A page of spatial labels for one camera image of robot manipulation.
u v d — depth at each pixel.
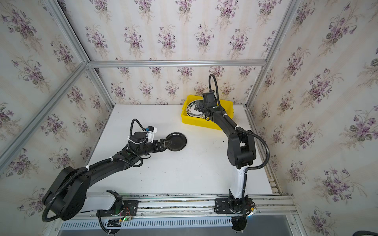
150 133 0.78
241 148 0.52
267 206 0.76
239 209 0.68
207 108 0.73
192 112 1.07
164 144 0.76
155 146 0.74
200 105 0.86
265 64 0.95
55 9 0.70
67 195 0.41
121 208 0.70
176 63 0.92
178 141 0.96
